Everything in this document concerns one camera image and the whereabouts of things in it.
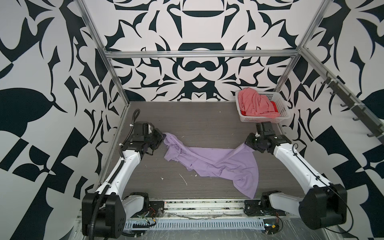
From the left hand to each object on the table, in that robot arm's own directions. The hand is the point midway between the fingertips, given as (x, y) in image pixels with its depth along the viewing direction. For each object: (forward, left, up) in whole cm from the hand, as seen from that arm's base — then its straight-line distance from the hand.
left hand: (166, 130), depth 82 cm
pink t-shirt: (+28, -59, -10) cm, 66 cm away
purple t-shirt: (-12, -41, -19) cm, 47 cm away
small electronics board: (-43, -50, -19) cm, 68 cm away
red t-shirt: (+25, -74, -12) cm, 79 cm away
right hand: (-4, -45, -5) cm, 45 cm away
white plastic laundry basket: (+23, -78, -12) cm, 83 cm away
